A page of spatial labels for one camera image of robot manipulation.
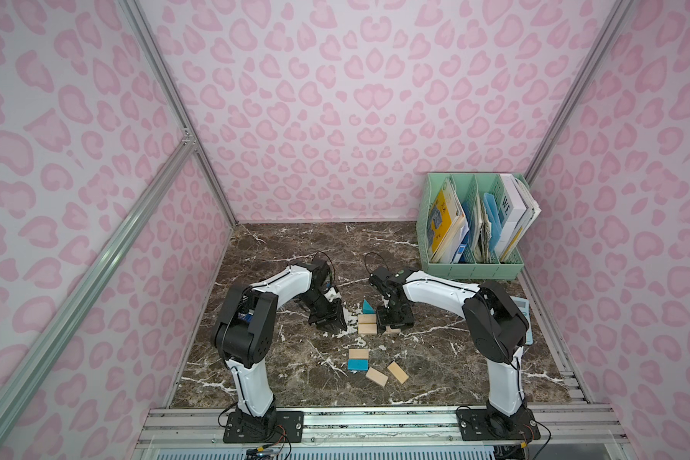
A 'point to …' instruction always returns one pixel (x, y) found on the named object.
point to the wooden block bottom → (377, 376)
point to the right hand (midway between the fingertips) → (386, 329)
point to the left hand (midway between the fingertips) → (343, 325)
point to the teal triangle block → (367, 309)
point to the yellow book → (446, 218)
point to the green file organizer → (471, 225)
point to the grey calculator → (523, 305)
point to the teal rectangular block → (357, 364)
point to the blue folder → (493, 216)
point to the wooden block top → (367, 318)
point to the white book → (518, 210)
